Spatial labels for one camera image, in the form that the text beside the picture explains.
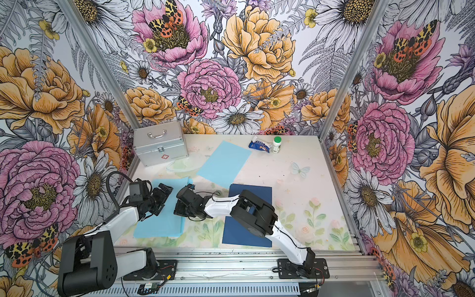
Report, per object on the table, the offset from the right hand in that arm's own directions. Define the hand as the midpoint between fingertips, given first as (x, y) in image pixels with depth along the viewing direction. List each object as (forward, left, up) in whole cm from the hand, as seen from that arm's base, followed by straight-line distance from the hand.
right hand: (175, 215), depth 88 cm
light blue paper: (+31, -22, -3) cm, 38 cm away
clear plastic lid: (+29, -1, -1) cm, 29 cm away
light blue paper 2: (-3, +3, -1) cm, 5 cm away
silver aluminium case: (+33, +10, +14) cm, 38 cm away
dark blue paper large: (-9, -30, -1) cm, 31 cm away
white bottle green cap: (+38, -53, +6) cm, 65 cm away
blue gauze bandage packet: (+43, -42, +2) cm, 60 cm away
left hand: (+7, +3, +3) cm, 8 cm away
